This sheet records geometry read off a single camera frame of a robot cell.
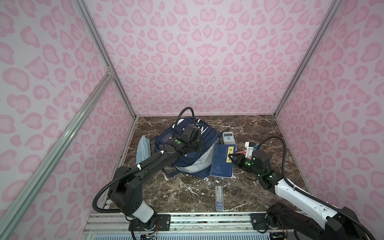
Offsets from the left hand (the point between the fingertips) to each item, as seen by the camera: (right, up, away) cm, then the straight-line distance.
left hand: (203, 141), depth 83 cm
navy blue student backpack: (-3, -13, -1) cm, 14 cm away
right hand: (+13, -7, -4) cm, 16 cm away
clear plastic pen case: (+9, -30, -3) cm, 32 cm away
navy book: (+10, -13, -3) cm, 17 cm away
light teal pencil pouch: (-38, -7, +13) cm, 40 cm away
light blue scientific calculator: (+19, 0, +21) cm, 28 cm away
